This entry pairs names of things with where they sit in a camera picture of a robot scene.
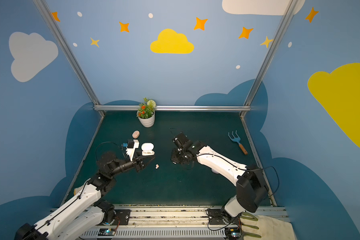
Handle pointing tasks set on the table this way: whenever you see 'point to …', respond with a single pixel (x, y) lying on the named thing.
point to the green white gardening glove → (260, 227)
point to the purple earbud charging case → (214, 171)
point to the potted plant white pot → (146, 113)
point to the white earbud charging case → (147, 149)
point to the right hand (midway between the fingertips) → (173, 157)
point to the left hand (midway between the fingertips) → (154, 156)
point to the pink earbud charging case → (135, 134)
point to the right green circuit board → (233, 233)
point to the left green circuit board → (106, 232)
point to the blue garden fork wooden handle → (237, 139)
